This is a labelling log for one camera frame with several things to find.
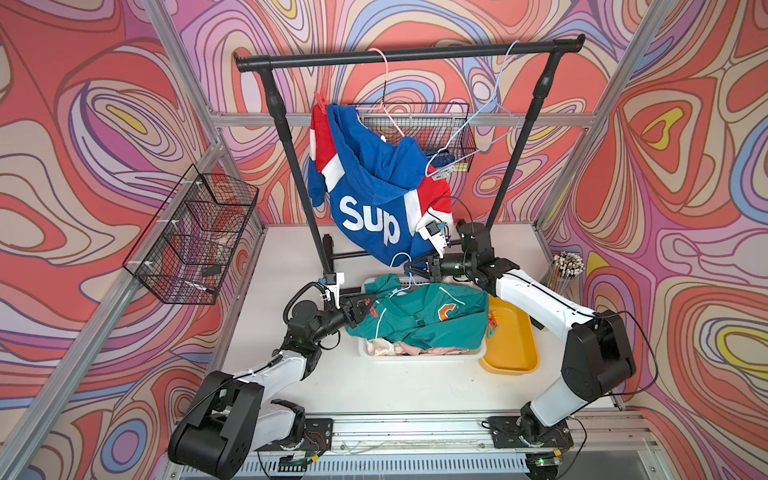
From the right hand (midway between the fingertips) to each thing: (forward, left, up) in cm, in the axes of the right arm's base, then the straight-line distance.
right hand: (407, 275), depth 78 cm
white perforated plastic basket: (-16, -15, -16) cm, 27 cm away
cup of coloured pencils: (+5, -47, -6) cm, 47 cm away
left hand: (-6, +8, -4) cm, 11 cm away
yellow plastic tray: (-12, -32, -24) cm, 42 cm away
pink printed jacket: (-15, +6, -11) cm, 20 cm away
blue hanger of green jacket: (-2, -1, 0) cm, 2 cm away
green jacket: (-8, -7, -7) cm, 12 cm away
